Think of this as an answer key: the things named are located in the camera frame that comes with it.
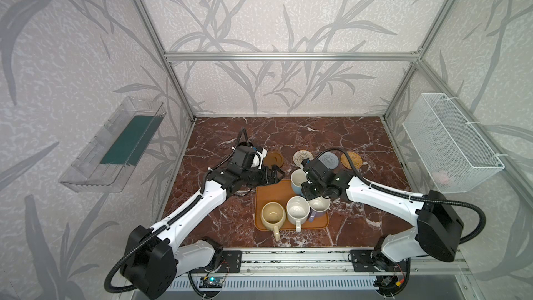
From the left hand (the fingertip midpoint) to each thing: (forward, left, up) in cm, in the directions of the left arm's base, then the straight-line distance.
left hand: (279, 171), depth 77 cm
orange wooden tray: (-2, -1, -14) cm, 14 cm away
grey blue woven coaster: (+17, -25, -18) cm, 35 cm away
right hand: (0, -10, -10) cm, 14 cm away
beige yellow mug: (-11, +2, -16) cm, 20 cm away
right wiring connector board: (-33, -41, -22) cm, 56 cm away
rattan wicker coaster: (+17, -38, -18) cm, 45 cm away
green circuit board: (-34, +23, -19) cm, 45 cm away
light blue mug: (+1, -8, -8) cm, 11 cm away
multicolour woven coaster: (+18, -10, -18) cm, 27 cm away
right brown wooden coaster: (+17, +3, -18) cm, 25 cm away
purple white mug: (-7, -17, -17) cm, 25 cm away
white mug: (-9, -8, -16) cm, 20 cm away
